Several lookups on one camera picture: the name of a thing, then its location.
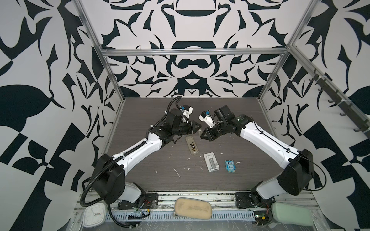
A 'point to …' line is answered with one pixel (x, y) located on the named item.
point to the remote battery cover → (200, 132)
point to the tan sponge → (193, 208)
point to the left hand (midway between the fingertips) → (203, 123)
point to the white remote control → (191, 145)
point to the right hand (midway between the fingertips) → (202, 135)
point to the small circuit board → (261, 217)
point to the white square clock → (94, 215)
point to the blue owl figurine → (230, 166)
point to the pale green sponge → (292, 214)
